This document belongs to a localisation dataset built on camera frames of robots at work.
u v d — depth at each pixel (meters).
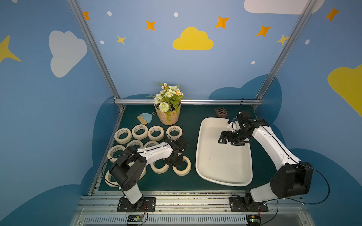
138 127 1.04
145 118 1.14
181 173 0.82
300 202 0.46
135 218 0.72
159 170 0.84
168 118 0.93
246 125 0.60
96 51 0.85
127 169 0.46
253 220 0.73
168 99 0.87
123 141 0.98
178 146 0.73
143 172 0.83
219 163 0.91
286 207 0.74
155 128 1.04
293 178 0.42
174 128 1.04
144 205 0.73
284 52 0.87
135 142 0.96
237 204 0.75
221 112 1.15
